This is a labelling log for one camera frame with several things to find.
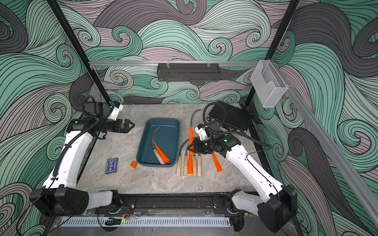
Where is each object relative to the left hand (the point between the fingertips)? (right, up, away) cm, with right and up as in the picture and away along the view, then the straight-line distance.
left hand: (125, 122), depth 75 cm
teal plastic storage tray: (+19, -10, +22) cm, 31 cm away
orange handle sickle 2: (+52, -28, +11) cm, 60 cm away
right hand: (+33, -14, -2) cm, 36 cm away
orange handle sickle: (+35, -25, +12) cm, 45 cm away
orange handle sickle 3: (+19, -22, +13) cm, 32 cm away
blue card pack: (-13, -26, +10) cm, 31 cm away
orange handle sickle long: (+35, -9, -1) cm, 36 cm away
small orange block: (+1, -26, +10) cm, 28 cm away
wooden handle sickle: (+28, -24, +14) cm, 40 cm away
